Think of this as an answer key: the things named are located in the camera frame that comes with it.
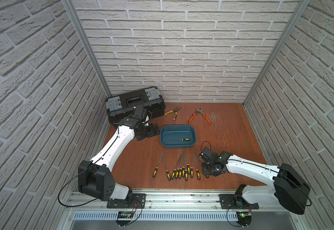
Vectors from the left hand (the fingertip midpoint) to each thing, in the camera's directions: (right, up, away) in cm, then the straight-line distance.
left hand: (155, 131), depth 82 cm
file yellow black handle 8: (+25, -25, 0) cm, 36 cm away
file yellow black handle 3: (+14, -24, +1) cm, 28 cm away
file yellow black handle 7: (+21, -25, +1) cm, 32 cm away
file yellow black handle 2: (+12, -26, -1) cm, 29 cm away
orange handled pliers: (+33, +13, +32) cm, 47 cm away
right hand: (+31, -24, +2) cm, 39 cm away
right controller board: (+46, -43, -12) cm, 64 cm away
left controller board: (-15, -43, -9) cm, 46 cm away
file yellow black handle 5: (+18, -26, +1) cm, 31 cm away
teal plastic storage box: (+9, -6, +17) cm, 20 cm away
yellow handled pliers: (+13, +14, +32) cm, 37 cm away
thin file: (+7, -25, +1) cm, 26 cm away
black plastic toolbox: (-26, +15, +11) cm, 31 cm away
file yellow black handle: (+12, -24, +2) cm, 27 cm away
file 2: (+17, -8, +15) cm, 24 cm away
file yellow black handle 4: (+17, -23, +3) cm, 29 cm away
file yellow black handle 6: (+20, -22, +4) cm, 29 cm away
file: (0, -23, +3) cm, 23 cm away
